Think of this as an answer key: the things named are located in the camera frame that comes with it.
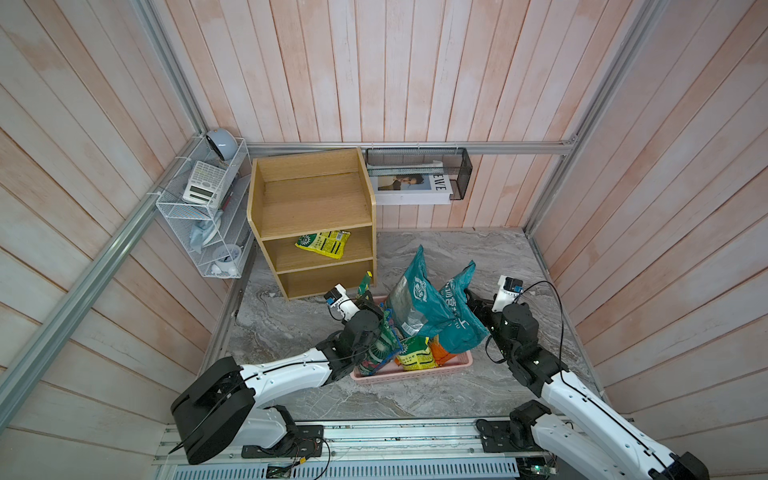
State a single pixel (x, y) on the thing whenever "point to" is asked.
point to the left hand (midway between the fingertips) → (373, 295)
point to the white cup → (226, 256)
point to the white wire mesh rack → (234, 203)
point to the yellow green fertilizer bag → (416, 354)
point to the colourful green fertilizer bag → (387, 346)
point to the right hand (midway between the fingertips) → (477, 290)
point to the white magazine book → (411, 184)
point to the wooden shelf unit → (314, 218)
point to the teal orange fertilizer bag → (465, 326)
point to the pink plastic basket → (393, 373)
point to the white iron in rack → (204, 231)
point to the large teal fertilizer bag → (415, 304)
